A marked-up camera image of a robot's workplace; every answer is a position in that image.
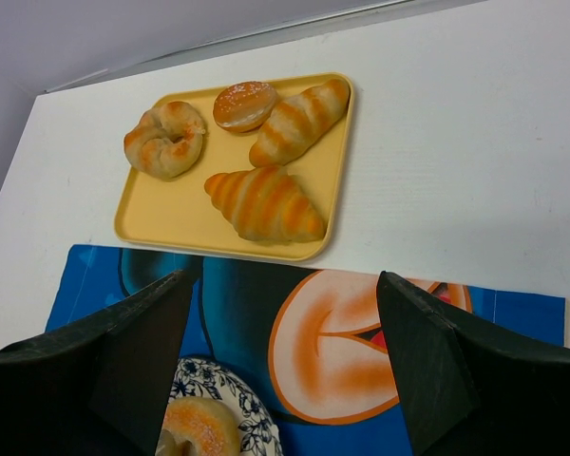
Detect blue floral white plate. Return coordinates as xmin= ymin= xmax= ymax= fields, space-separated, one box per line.
xmin=168 ymin=356 xmax=284 ymax=456

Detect yellow plastic tray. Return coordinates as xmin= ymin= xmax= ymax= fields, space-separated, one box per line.
xmin=114 ymin=86 xmax=356 ymax=261

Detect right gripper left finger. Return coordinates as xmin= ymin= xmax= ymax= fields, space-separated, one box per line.
xmin=0 ymin=271 xmax=193 ymax=455

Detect sugared filled round donut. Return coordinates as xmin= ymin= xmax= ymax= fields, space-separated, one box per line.
xmin=213 ymin=81 xmax=279 ymax=133

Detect striped croissant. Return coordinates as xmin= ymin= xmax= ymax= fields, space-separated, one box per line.
xmin=204 ymin=165 xmax=326 ymax=243

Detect sugared ring donut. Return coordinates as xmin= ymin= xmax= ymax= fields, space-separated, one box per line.
xmin=155 ymin=396 xmax=240 ymax=455

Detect striped long bread roll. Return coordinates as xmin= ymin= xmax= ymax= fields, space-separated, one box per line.
xmin=249 ymin=78 xmax=351 ymax=167

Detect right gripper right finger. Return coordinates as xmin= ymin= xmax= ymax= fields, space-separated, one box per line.
xmin=376 ymin=272 xmax=570 ymax=455

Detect twisted knot bread roll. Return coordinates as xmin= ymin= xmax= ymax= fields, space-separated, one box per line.
xmin=123 ymin=101 xmax=206 ymax=181

